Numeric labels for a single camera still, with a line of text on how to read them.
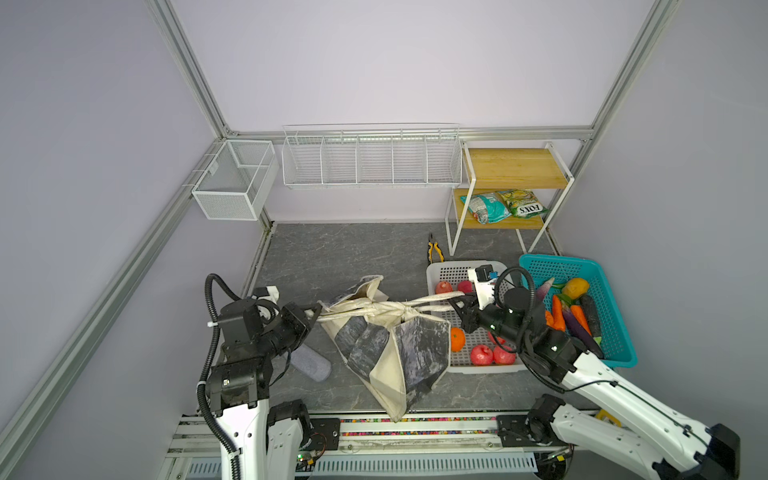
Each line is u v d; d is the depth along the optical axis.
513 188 1.07
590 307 0.91
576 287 0.94
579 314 0.92
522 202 1.01
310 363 0.83
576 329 0.90
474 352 0.82
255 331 0.52
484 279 0.61
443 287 0.96
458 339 0.85
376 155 0.98
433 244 1.12
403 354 0.65
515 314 0.54
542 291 0.98
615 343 0.82
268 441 0.59
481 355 0.81
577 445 0.60
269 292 0.63
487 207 0.99
